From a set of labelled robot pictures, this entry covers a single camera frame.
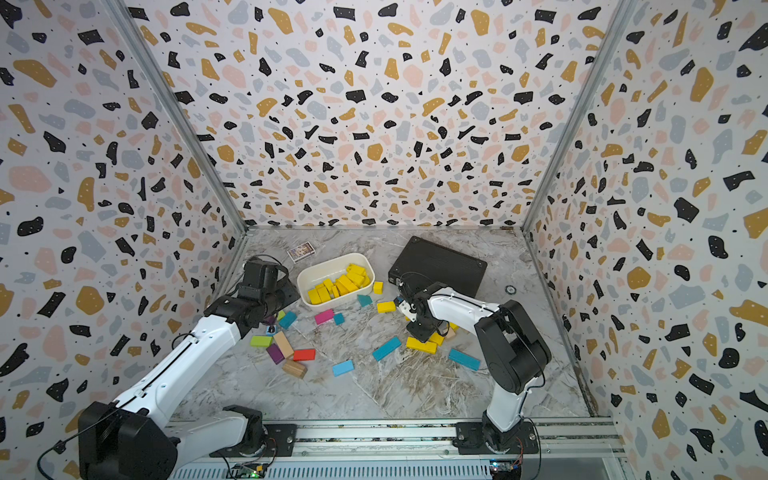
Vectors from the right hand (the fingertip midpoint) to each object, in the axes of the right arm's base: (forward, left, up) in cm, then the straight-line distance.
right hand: (425, 329), depth 93 cm
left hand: (+3, +37, +17) cm, 41 cm away
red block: (-9, +36, -1) cm, 37 cm away
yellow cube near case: (+14, +16, +2) cm, 21 cm away
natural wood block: (-14, +37, +2) cm, 39 cm away
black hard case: (+24, 0, +3) cm, 24 cm away
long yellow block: (+10, +35, +3) cm, 36 cm away
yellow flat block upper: (+7, +13, 0) cm, 15 cm away
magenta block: (+4, +33, -1) cm, 33 cm away
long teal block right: (-9, -11, -2) cm, 14 cm away
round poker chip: (+16, -30, -1) cm, 34 cm away
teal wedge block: (+10, +20, 0) cm, 23 cm away
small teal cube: (+4, +28, -1) cm, 28 cm away
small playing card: (+30, +46, +2) cm, 55 cm away
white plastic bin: (+21, +34, +1) cm, 40 cm away
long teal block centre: (-6, +12, -2) cm, 13 cm away
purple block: (-9, +44, +1) cm, 45 cm away
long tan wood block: (-6, +43, 0) cm, 43 cm away
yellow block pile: (-5, -1, 0) cm, 5 cm away
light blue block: (-12, +24, -1) cm, 27 cm away
